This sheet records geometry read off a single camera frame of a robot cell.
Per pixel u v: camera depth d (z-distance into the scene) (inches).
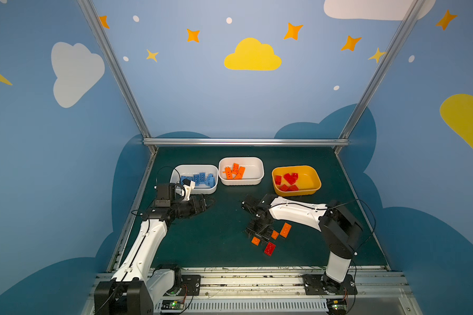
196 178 41.1
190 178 41.3
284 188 39.9
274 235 34.0
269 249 32.3
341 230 18.7
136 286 15.9
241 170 43.7
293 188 40.1
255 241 33.7
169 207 24.6
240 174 42.5
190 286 29.4
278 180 41.1
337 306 28.3
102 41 30.0
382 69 33.6
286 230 34.8
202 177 41.1
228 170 43.4
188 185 29.5
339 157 48.9
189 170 41.7
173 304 28.0
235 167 43.7
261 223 28.5
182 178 41.4
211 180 39.5
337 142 45.5
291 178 42.2
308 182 41.8
